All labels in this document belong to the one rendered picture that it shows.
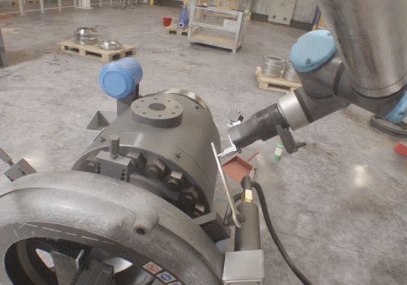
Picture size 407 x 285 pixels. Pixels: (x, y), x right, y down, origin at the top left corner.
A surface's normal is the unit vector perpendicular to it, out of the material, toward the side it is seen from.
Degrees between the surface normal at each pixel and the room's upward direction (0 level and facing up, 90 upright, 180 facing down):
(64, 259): 90
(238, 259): 22
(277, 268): 0
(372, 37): 129
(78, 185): 4
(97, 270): 4
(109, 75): 90
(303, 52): 49
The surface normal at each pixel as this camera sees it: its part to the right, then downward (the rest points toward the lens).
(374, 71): -0.14, 0.95
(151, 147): 0.30, -0.81
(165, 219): 0.57, -0.67
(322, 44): -0.58, -0.45
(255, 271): -0.25, -0.86
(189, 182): -0.14, 0.48
